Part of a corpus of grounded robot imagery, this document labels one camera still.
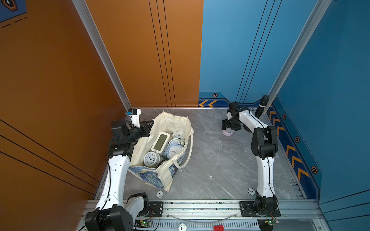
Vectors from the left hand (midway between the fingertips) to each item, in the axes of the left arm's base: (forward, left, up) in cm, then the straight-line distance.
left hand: (153, 120), depth 75 cm
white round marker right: (-27, -54, -28) cm, 66 cm away
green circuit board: (-42, +5, -30) cm, 52 cm away
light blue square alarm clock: (-8, -9, -17) cm, 21 cm away
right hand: (+15, -47, -26) cm, 56 cm away
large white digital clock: (-4, -2, -16) cm, 17 cm away
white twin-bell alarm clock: (-1, -11, -18) cm, 21 cm away
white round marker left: (-29, -3, -29) cm, 41 cm away
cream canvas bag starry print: (-26, -6, -10) cm, 28 cm away
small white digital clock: (+2, -13, -16) cm, 20 cm away
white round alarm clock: (-14, +1, -16) cm, 22 cm away
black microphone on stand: (+16, -64, -1) cm, 66 cm away
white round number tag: (-44, -16, -22) cm, 52 cm away
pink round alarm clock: (+11, -46, -26) cm, 54 cm away
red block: (-44, -33, -27) cm, 61 cm away
